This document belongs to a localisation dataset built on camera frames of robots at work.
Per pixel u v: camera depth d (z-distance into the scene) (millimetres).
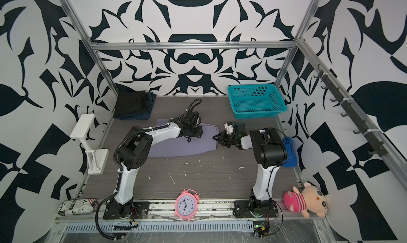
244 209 742
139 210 743
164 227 648
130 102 1087
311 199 701
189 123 791
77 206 727
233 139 868
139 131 575
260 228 713
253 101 1182
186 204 742
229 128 958
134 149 537
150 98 1151
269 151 519
